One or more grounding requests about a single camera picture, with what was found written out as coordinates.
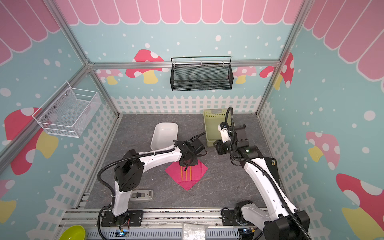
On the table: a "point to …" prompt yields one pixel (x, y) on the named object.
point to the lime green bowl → (73, 232)
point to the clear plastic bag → (194, 231)
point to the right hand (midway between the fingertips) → (216, 142)
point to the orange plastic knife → (190, 173)
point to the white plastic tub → (163, 135)
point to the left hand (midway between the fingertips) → (191, 164)
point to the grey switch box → (141, 195)
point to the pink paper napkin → (188, 178)
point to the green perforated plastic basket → (213, 117)
